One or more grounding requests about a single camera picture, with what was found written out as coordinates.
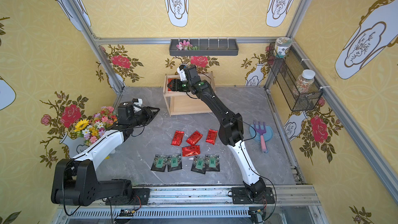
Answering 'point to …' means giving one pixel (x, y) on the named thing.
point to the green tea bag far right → (212, 163)
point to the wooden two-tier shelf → (181, 102)
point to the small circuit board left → (126, 212)
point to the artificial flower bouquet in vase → (87, 132)
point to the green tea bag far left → (159, 163)
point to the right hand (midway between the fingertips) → (178, 81)
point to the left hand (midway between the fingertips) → (154, 109)
